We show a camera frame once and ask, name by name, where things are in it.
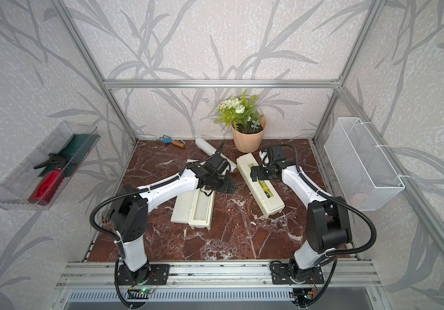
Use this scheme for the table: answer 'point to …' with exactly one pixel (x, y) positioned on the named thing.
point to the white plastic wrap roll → (210, 150)
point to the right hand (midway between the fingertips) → (259, 172)
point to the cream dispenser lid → (181, 209)
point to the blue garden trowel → (168, 139)
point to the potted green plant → (247, 124)
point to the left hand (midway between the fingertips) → (228, 187)
